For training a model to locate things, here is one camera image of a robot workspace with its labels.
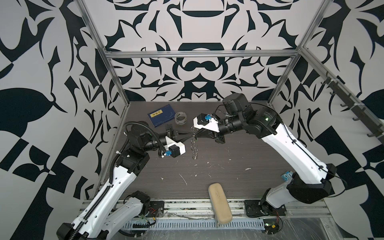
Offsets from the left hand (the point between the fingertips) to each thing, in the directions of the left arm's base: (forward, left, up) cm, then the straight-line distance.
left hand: (191, 126), depth 59 cm
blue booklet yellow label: (+37, +21, -38) cm, 57 cm away
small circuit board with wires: (-30, -37, -40) cm, 62 cm away
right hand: (-2, -2, -1) cm, 3 cm away
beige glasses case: (-23, -13, -35) cm, 44 cm away
